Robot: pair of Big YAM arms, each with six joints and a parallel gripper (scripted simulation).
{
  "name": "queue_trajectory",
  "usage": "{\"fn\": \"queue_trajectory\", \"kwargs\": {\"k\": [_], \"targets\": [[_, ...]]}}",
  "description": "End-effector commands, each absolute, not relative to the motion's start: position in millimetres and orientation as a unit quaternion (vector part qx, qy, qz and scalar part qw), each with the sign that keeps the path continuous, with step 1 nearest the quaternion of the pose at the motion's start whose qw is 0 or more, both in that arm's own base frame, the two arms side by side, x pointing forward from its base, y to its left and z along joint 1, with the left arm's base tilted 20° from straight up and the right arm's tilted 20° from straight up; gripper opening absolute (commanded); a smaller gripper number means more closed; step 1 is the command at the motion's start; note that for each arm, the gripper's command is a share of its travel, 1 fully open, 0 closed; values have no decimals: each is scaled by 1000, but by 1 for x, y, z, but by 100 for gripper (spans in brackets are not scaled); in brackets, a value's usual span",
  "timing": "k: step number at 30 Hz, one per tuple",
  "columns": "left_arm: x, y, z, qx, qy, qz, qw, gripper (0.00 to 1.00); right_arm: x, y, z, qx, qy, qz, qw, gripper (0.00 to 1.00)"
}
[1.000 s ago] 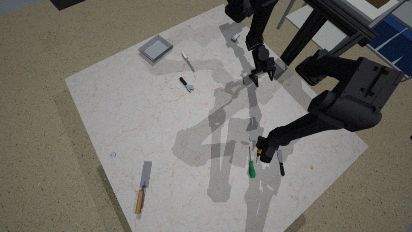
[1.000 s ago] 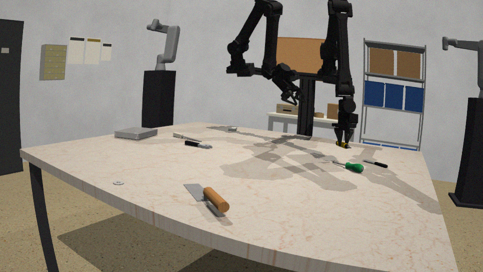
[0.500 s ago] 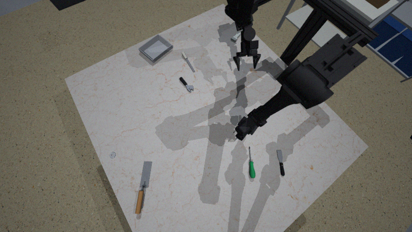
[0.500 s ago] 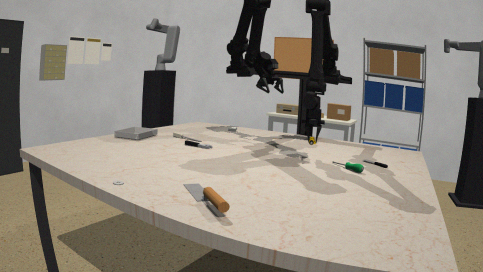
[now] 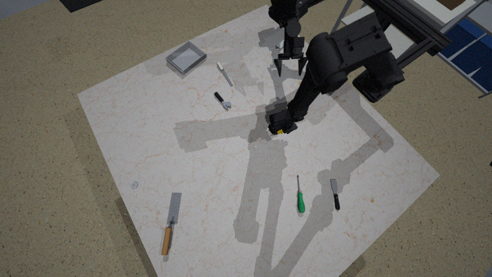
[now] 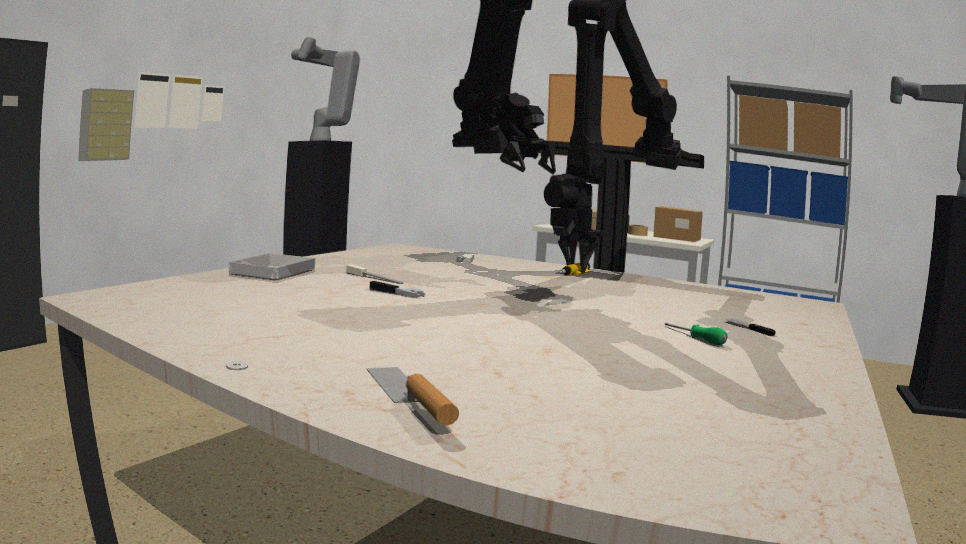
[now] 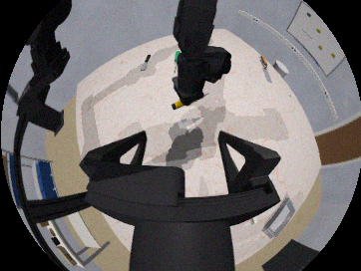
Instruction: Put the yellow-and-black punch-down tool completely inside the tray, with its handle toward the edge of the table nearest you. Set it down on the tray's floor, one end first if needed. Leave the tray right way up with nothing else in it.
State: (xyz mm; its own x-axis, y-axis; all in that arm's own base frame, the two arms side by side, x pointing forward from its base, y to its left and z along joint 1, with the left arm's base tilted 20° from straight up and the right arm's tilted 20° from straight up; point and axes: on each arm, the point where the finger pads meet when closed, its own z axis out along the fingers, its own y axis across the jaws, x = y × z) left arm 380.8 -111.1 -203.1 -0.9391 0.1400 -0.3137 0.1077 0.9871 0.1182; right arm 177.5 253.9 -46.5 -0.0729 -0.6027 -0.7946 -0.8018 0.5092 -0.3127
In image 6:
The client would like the trowel with wooden handle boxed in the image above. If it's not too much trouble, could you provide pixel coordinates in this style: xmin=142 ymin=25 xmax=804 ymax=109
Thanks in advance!
xmin=366 ymin=367 xmax=459 ymax=426

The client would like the green-handled screwdriver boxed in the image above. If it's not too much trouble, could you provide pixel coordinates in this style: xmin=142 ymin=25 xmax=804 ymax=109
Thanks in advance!
xmin=665 ymin=323 xmax=728 ymax=345

